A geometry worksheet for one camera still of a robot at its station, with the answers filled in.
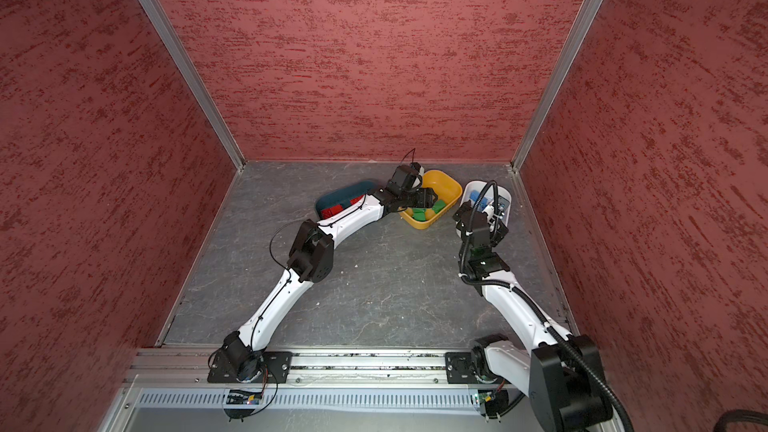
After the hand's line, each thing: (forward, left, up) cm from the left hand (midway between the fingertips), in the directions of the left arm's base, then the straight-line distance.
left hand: (430, 200), depth 100 cm
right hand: (-13, -11, +10) cm, 20 cm away
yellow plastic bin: (+10, -7, -5) cm, 13 cm away
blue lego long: (+8, -18, -6) cm, 20 cm away
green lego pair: (-2, -3, -1) cm, 3 cm away
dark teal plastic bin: (+6, +32, -5) cm, 33 cm away
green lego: (-2, +4, -6) cm, 7 cm away
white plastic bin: (-20, -11, +27) cm, 35 cm away
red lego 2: (+4, +27, -5) cm, 27 cm away
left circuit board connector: (-56, +49, -10) cm, 75 cm away
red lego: (-2, +36, -6) cm, 36 cm away
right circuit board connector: (-56, -13, -10) cm, 58 cm away
